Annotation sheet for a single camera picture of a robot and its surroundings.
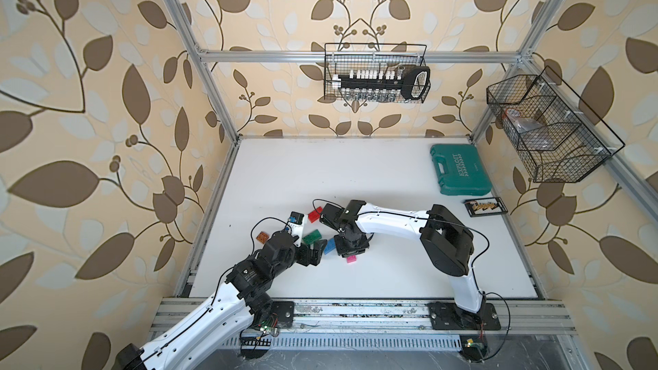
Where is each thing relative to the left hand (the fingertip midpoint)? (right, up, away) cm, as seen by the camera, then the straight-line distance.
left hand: (314, 237), depth 78 cm
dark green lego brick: (-2, -3, +11) cm, 12 cm away
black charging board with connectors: (+60, +7, +16) cm, 62 cm away
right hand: (+10, -8, +8) cm, 15 cm away
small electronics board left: (-12, -23, -7) cm, 27 cm away
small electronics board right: (+46, -29, -7) cm, 55 cm away
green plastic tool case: (+57, +20, +24) cm, 65 cm away
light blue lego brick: (+5, -2, -3) cm, 6 cm away
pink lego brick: (+12, -9, +6) cm, 16 cm away
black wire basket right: (+71, +31, -6) cm, 78 cm away
